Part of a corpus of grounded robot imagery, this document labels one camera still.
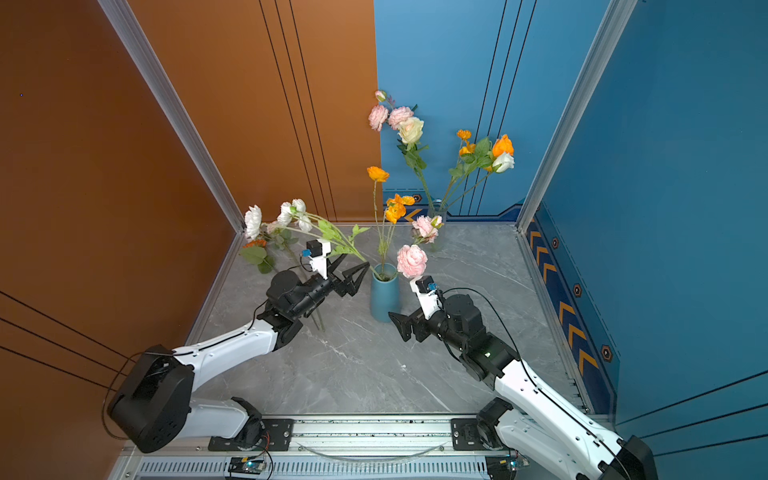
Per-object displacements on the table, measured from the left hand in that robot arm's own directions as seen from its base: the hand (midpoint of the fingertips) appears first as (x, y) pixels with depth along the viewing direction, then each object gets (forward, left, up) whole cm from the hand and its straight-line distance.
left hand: (359, 256), depth 74 cm
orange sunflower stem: (+20, +41, -24) cm, 52 cm away
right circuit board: (-41, -35, -28) cm, 60 cm away
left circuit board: (-41, +26, -30) cm, 57 cm away
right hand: (-10, -11, -7) cm, 16 cm away
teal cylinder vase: (-3, -7, -11) cm, 13 cm away
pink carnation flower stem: (-5, -13, +5) cm, 15 cm away
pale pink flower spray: (+31, +39, -28) cm, 57 cm away
